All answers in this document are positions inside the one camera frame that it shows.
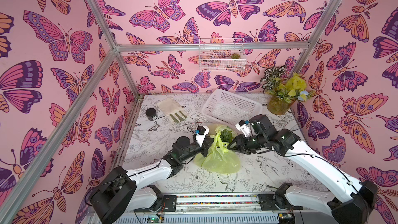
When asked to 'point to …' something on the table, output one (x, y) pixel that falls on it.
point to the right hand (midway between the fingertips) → (230, 146)
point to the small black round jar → (151, 114)
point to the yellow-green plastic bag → (219, 159)
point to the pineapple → (226, 135)
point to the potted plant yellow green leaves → (282, 89)
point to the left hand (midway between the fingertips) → (216, 137)
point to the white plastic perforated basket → (230, 108)
